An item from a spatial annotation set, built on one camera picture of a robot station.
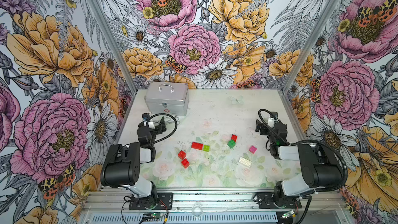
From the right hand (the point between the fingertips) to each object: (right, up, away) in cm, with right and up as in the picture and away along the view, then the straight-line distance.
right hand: (264, 122), depth 95 cm
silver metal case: (-59, +15, +4) cm, 61 cm away
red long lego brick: (-40, -13, -3) cm, 42 cm away
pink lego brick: (-8, -15, -5) cm, 18 cm away
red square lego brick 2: (-46, -20, -11) cm, 51 cm away
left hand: (-64, +1, -2) cm, 64 cm away
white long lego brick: (-14, -20, -9) cm, 26 cm away
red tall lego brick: (-18, -9, -1) cm, 20 cm away
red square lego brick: (-48, -17, -7) cm, 52 cm away
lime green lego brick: (-35, -14, -4) cm, 38 cm away
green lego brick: (-20, -12, -2) cm, 24 cm away
